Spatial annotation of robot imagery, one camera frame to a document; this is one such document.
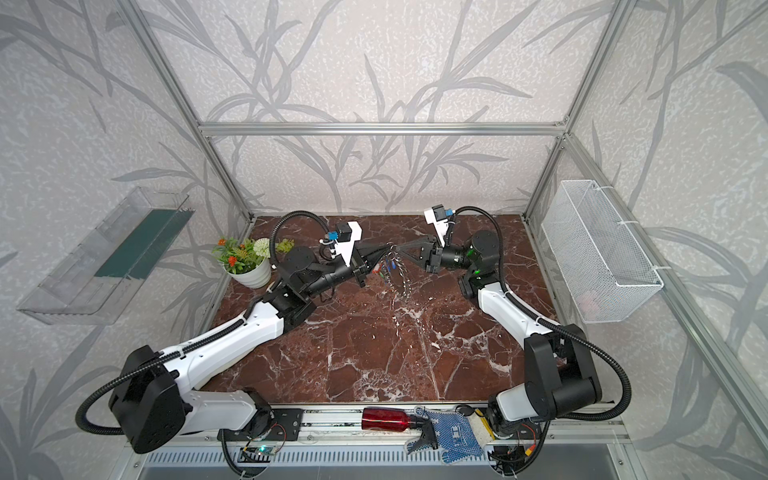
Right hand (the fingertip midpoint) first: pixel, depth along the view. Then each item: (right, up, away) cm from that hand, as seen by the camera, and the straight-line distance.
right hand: (400, 246), depth 69 cm
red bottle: (-3, -42, +1) cm, 42 cm away
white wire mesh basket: (+43, -5, -7) cm, 44 cm away
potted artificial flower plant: (-48, -6, +24) cm, 54 cm away
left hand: (-2, +1, -4) cm, 4 cm away
